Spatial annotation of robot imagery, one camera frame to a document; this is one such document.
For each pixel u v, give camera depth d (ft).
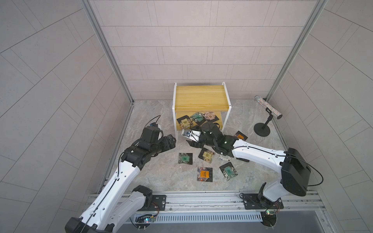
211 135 1.90
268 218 2.20
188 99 2.43
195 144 2.19
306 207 2.32
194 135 2.10
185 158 2.84
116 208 1.63
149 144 1.74
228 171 2.65
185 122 2.78
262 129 3.16
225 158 2.82
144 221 2.14
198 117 2.85
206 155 2.85
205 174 2.64
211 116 2.85
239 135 3.16
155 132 1.82
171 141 2.15
